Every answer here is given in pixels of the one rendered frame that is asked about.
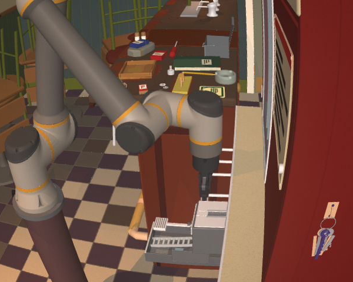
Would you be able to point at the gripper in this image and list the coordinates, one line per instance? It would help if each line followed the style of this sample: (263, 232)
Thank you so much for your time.
(205, 164)

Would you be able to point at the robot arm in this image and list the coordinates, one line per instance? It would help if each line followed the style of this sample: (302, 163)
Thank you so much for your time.
(82, 67)

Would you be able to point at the white pull knob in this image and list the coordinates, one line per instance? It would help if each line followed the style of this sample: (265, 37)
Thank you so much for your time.
(227, 150)
(226, 161)
(222, 174)
(219, 195)

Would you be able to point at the beige cigarette machine body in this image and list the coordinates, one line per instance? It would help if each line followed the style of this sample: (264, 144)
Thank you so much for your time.
(247, 205)

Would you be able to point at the grey coin mechanism box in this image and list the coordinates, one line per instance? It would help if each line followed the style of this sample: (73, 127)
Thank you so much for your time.
(209, 235)

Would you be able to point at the grey delivery tray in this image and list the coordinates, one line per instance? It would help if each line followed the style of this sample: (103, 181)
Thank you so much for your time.
(164, 252)

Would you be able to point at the white round knob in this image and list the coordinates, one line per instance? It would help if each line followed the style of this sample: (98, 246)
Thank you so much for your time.
(281, 167)

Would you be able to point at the red white small pack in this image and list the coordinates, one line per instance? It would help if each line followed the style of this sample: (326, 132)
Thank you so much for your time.
(143, 89)

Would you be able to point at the wooden tray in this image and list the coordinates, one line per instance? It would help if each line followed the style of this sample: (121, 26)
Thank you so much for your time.
(126, 75)

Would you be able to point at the red cigarette pack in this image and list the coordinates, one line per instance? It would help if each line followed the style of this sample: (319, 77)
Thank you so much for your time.
(159, 55)

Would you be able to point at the blue cigarette pack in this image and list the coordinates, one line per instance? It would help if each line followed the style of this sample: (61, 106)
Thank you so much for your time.
(139, 44)

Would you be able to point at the grey flat tray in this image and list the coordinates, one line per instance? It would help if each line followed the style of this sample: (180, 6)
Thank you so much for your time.
(189, 11)

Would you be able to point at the dark red bar counter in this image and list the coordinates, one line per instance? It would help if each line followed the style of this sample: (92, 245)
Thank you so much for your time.
(170, 170)

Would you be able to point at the grey ribbed block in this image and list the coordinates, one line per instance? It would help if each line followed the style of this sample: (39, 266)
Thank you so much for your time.
(160, 224)

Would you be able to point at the green card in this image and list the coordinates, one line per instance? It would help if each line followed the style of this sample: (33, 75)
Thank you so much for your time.
(212, 90)

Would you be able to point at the yellow block with wooden pegs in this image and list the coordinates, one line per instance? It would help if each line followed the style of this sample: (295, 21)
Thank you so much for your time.
(181, 86)

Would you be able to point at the white stool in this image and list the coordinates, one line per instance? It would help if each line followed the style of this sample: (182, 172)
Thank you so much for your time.
(113, 136)

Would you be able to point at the grey ashtray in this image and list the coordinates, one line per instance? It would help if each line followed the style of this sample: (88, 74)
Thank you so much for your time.
(226, 78)

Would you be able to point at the yellow pencil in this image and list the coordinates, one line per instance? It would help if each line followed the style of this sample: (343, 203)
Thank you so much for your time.
(198, 73)

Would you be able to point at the white framed glass picture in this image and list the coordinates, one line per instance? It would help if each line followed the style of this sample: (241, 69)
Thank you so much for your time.
(267, 88)

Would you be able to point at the white small stamp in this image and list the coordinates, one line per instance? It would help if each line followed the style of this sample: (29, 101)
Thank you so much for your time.
(171, 71)

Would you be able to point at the cream framed slatted panel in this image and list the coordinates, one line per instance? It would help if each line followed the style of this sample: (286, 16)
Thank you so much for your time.
(289, 102)

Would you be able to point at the green book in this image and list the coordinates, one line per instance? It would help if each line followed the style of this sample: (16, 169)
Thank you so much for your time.
(191, 62)

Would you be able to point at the blue key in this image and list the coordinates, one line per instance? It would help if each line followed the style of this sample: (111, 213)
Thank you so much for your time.
(322, 241)

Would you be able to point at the tan key hook plaque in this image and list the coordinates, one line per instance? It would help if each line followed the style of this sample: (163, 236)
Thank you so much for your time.
(333, 207)

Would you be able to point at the red screwdriver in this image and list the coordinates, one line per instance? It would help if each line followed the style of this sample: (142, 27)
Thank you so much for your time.
(173, 52)

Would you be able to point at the grey key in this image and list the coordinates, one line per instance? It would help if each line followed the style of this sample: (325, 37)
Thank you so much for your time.
(329, 239)

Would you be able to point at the grey metal box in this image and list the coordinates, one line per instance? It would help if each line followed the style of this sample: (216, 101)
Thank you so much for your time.
(217, 48)

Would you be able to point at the grey dish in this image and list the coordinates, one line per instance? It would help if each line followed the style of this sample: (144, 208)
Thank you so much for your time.
(138, 52)

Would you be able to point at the small brown white bottle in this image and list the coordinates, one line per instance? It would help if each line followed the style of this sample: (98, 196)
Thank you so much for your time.
(137, 36)
(144, 36)

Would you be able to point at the green bamboo chair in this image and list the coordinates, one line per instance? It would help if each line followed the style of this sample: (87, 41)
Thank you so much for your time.
(17, 47)
(117, 39)

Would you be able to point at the white bar tap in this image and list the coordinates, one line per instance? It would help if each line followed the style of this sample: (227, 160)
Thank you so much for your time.
(216, 3)
(212, 11)

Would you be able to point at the wooden slat chair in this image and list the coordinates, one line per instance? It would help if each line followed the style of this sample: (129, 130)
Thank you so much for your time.
(6, 108)

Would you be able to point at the brass foot rail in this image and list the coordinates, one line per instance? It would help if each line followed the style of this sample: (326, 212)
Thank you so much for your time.
(135, 217)

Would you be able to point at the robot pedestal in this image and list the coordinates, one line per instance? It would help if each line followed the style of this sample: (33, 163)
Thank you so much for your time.
(56, 249)

